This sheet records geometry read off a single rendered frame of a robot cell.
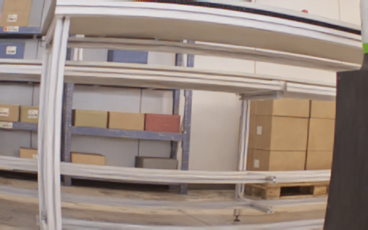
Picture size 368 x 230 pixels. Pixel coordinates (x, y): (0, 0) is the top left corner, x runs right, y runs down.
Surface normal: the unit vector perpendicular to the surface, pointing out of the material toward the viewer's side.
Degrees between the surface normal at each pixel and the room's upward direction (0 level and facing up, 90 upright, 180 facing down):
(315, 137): 90
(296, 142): 90
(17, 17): 90
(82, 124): 90
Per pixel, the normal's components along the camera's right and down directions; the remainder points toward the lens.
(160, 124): 0.29, 0.00
